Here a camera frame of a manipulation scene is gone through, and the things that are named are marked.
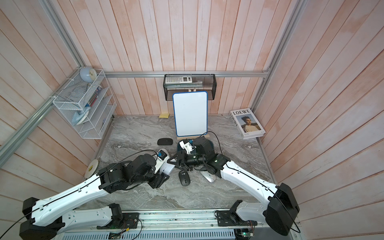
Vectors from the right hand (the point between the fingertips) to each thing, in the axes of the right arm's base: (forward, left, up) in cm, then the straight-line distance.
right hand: (169, 163), depth 68 cm
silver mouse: (+2, -21, -22) cm, 31 cm away
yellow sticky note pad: (+54, +14, -23) cm, 60 cm away
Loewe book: (+44, -52, -21) cm, 71 cm away
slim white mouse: (-2, +1, 0) cm, 2 cm away
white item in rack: (+25, +52, +6) cm, 58 cm away
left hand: (-5, +3, -4) cm, 7 cm away
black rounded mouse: (+2, -6, -21) cm, 22 cm away
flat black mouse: (+28, +9, -23) cm, 37 cm away
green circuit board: (-25, -37, -24) cm, 50 cm away
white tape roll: (+7, +54, -23) cm, 59 cm away
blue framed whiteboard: (+34, -9, +2) cm, 35 cm away
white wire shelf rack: (+29, +47, +9) cm, 56 cm away
